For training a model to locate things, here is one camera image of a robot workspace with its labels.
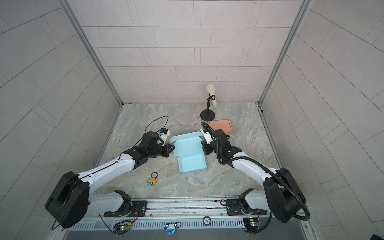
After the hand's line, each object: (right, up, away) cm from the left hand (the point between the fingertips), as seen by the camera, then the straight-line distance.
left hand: (178, 146), depth 83 cm
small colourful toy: (-13, -18, -5) cm, 22 cm away
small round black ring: (-12, -16, 0) cm, 20 cm away
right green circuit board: (+36, -33, -15) cm, 51 cm away
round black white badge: (+15, -31, -15) cm, 38 cm away
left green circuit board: (-23, -33, -17) cm, 43 cm away
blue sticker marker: (-1, -32, -17) cm, 37 cm away
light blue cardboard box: (+6, -1, 0) cm, 6 cm away
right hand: (+13, +2, +2) cm, 13 cm away
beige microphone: (+19, +33, +6) cm, 39 cm away
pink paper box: (+29, +11, +17) cm, 35 cm away
